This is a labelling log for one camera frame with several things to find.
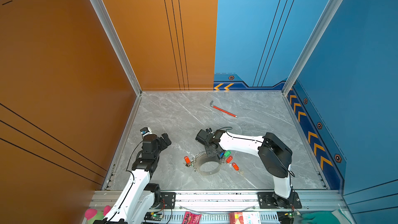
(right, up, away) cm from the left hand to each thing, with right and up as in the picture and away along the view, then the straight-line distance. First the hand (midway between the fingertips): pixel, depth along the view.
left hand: (161, 136), depth 85 cm
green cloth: (+75, -33, -17) cm, 83 cm away
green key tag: (+37, -11, +4) cm, 39 cm away
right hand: (+28, -10, +4) cm, 30 cm away
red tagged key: (+41, -17, -1) cm, 44 cm away
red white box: (+42, -31, -19) cm, 55 cm away
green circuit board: (+1, -34, -15) cm, 37 cm away
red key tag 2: (+38, -14, +2) cm, 40 cm away
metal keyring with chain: (+22, -13, +2) cm, 25 cm away
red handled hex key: (+29, +18, +27) cm, 44 cm away
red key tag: (+15, -14, +1) cm, 20 cm away
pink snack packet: (+18, -33, -17) cm, 41 cm away
